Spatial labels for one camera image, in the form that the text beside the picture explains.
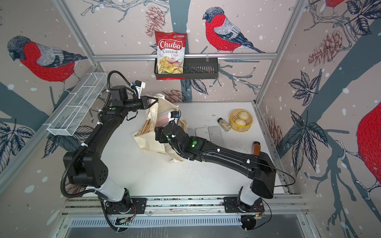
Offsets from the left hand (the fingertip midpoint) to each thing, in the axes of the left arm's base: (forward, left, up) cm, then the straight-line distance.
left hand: (159, 96), depth 77 cm
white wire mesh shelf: (-15, +44, -3) cm, 47 cm away
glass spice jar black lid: (+3, -40, -31) cm, 51 cm away
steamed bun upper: (+10, -54, -27) cm, 61 cm away
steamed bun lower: (+4, -50, -27) cm, 57 cm away
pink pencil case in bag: (0, +2, -20) cm, 20 cm away
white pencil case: (-2, -24, -32) cm, 41 cm away
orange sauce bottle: (-13, -59, -34) cm, 70 cm away
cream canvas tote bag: (-10, +12, -26) cm, 30 cm away
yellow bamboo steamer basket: (+14, -49, -32) cm, 60 cm away
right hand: (-17, -2, -6) cm, 18 cm away
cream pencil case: (-4, -33, -32) cm, 46 cm away
